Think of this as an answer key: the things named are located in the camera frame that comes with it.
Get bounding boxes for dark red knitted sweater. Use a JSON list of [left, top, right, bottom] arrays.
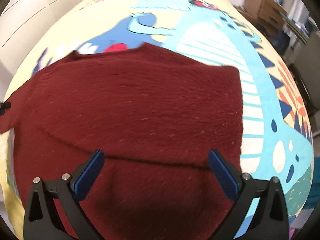
[[1, 43, 242, 239]]

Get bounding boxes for white wardrobe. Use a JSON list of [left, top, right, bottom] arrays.
[[1, 0, 82, 95]]

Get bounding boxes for grey chair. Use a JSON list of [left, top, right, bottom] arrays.
[[284, 31, 320, 116]]

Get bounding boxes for dark blue bag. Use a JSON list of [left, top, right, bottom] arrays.
[[269, 30, 290, 56]]

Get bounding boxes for dinosaur print bed sheet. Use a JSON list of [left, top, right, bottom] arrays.
[[1, 0, 314, 239]]

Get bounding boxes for wooden drawer cabinet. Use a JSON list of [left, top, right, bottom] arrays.
[[237, 0, 287, 30]]

